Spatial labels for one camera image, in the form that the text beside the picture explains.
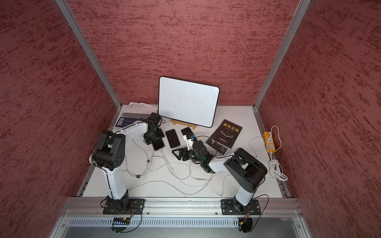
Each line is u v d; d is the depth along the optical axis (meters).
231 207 0.74
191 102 0.97
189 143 0.80
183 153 0.76
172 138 1.01
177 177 0.84
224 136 1.00
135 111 1.13
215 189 0.76
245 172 0.47
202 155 0.68
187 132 1.03
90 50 0.87
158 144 0.94
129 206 0.72
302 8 0.71
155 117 0.82
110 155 0.52
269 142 0.95
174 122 1.04
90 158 0.90
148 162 0.89
